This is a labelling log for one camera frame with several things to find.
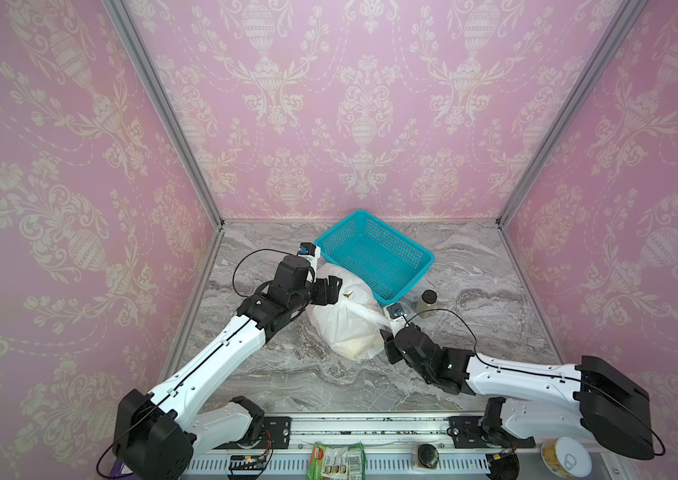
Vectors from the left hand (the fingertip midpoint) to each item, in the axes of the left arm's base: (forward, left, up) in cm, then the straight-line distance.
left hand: (332, 282), depth 78 cm
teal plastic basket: (+24, -20, -22) cm, 38 cm away
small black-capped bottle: (+2, -28, -13) cm, 31 cm away
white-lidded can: (-35, -53, -14) cm, 66 cm away
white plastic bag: (-7, -6, -10) cm, 14 cm away
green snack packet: (-37, -5, -19) cm, 42 cm away
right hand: (-7, -15, -12) cm, 21 cm away
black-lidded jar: (-35, -24, -18) cm, 46 cm away
